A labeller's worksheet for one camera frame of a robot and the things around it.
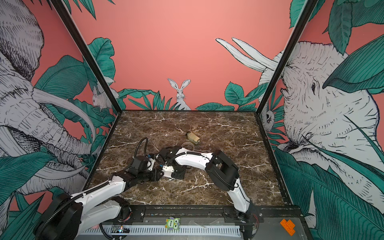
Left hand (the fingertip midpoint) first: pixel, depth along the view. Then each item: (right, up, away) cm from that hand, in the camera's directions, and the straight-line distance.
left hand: (161, 171), depth 86 cm
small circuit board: (-16, -22, -16) cm, 32 cm away
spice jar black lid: (+18, +18, +16) cm, 30 cm away
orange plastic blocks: (+65, -21, -16) cm, 70 cm away
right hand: (+10, -1, 0) cm, 10 cm away
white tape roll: (+15, +13, +15) cm, 25 cm away
